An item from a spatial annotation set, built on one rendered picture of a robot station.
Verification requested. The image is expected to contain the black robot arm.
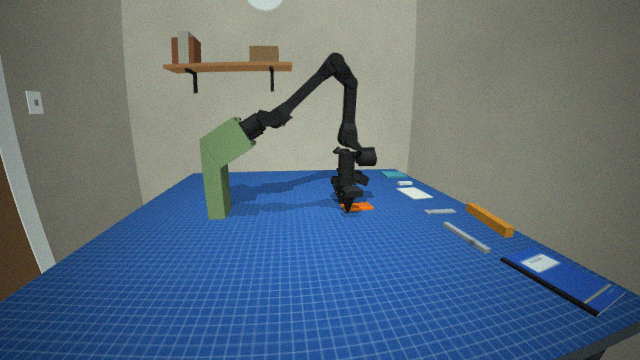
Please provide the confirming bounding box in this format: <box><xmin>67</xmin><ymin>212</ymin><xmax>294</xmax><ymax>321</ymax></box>
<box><xmin>239</xmin><ymin>52</ymin><xmax>377</xmax><ymax>168</ymax></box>

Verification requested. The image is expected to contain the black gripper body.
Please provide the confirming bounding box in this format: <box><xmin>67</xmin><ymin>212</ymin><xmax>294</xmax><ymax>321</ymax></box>
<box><xmin>331</xmin><ymin>166</ymin><xmax>363</xmax><ymax>198</ymax></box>

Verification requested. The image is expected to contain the grey flat bar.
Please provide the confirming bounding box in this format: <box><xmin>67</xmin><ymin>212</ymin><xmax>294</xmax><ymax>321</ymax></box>
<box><xmin>443</xmin><ymin>222</ymin><xmax>490</xmax><ymax>253</ymax></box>

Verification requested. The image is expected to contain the blue work mat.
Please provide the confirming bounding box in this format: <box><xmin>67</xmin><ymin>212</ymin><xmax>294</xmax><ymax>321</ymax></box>
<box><xmin>0</xmin><ymin>169</ymin><xmax>640</xmax><ymax>360</ymax></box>

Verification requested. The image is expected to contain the white square plate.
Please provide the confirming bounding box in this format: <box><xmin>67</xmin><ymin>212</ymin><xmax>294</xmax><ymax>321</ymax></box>
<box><xmin>397</xmin><ymin>187</ymin><xmax>432</xmax><ymax>199</ymax></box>

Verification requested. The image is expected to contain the blue notebook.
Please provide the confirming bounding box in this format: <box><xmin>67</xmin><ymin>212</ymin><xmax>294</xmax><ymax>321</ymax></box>
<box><xmin>500</xmin><ymin>247</ymin><xmax>626</xmax><ymax>317</ymax></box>

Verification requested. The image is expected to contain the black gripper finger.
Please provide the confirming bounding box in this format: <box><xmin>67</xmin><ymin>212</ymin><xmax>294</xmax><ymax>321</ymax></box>
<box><xmin>333</xmin><ymin>185</ymin><xmax>343</xmax><ymax>204</ymax></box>
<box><xmin>341</xmin><ymin>194</ymin><xmax>356</xmax><ymax>212</ymax></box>

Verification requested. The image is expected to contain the teal flat plate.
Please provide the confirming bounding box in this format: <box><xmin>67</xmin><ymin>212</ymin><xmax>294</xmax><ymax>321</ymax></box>
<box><xmin>381</xmin><ymin>171</ymin><xmax>407</xmax><ymax>178</ymax></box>

